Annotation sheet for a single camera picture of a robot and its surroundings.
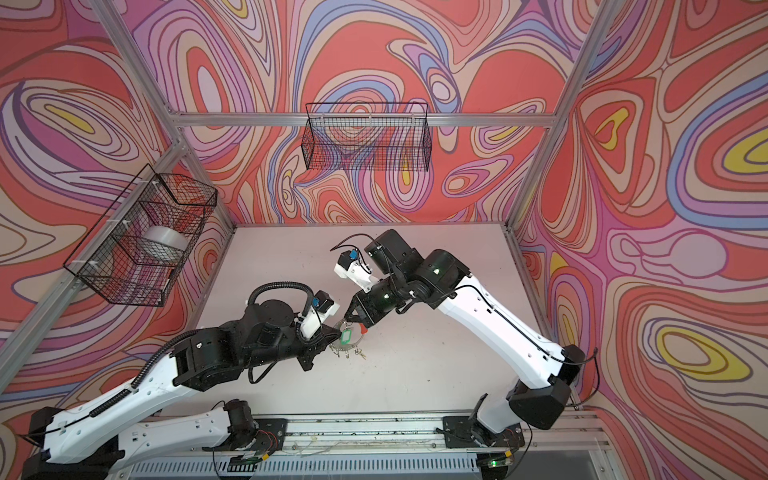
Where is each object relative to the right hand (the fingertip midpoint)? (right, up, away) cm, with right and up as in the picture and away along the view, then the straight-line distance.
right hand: (354, 325), depth 61 cm
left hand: (-3, -2, +2) cm, 4 cm away
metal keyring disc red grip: (0, -3, +7) cm, 8 cm away
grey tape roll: (-48, +20, +12) cm, 53 cm away
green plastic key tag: (-2, -3, +2) cm, 4 cm away
